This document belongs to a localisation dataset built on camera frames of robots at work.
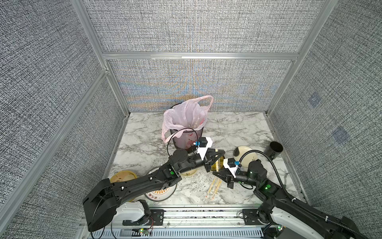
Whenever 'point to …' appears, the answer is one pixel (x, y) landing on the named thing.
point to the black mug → (273, 150)
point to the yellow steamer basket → (122, 176)
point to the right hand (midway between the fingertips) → (214, 169)
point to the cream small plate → (188, 173)
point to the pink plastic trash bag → (187, 115)
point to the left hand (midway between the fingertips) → (226, 152)
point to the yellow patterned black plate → (217, 165)
